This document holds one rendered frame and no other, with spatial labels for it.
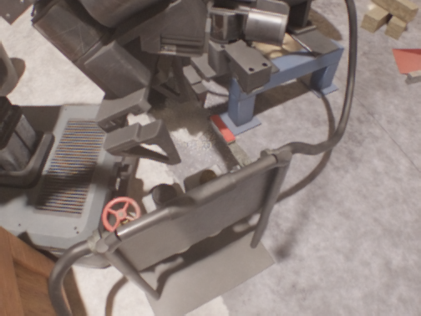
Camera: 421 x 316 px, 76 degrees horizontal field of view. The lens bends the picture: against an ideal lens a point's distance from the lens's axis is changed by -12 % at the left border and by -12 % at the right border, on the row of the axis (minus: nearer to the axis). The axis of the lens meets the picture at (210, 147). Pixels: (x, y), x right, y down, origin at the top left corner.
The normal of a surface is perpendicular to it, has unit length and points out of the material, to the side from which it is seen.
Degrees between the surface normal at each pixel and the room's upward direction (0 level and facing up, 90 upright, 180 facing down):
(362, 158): 0
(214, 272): 0
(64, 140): 0
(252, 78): 90
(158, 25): 90
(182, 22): 90
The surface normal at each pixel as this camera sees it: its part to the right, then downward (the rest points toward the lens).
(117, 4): 0.01, 0.87
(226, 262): 0.00, -0.58
